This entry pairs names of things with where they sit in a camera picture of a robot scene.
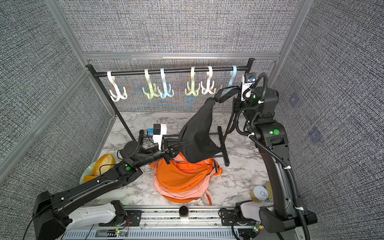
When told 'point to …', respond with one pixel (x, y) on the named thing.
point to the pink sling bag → (178, 194)
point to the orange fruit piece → (88, 177)
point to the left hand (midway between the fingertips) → (190, 143)
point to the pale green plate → (88, 171)
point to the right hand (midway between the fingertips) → (243, 86)
